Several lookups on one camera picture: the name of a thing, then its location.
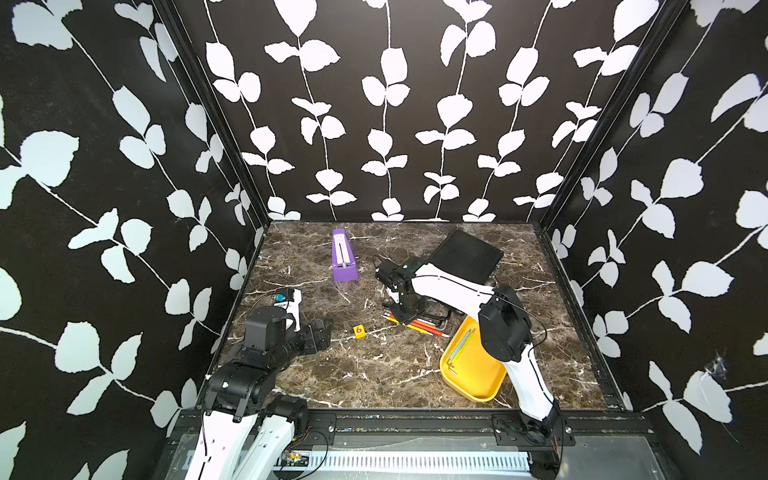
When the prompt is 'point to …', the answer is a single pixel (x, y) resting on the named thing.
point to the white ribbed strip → (419, 462)
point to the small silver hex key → (450, 366)
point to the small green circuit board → (296, 459)
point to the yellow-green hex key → (407, 325)
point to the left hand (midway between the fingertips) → (321, 319)
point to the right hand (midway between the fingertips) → (404, 316)
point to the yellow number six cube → (359, 331)
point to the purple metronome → (344, 267)
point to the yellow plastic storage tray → (467, 367)
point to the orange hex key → (424, 323)
